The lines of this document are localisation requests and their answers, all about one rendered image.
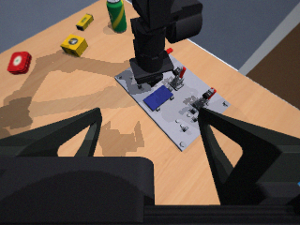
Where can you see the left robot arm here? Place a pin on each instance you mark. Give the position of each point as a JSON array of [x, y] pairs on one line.
[[184, 21]]

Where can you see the green and yellow drink can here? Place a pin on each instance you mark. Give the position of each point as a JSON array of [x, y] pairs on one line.
[[117, 15]]

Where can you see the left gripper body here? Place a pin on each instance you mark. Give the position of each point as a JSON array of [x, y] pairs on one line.
[[151, 67]]

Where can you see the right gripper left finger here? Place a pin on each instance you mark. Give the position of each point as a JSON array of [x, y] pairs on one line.
[[45, 141]]

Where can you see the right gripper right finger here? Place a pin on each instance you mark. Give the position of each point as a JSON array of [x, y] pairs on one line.
[[269, 157]]

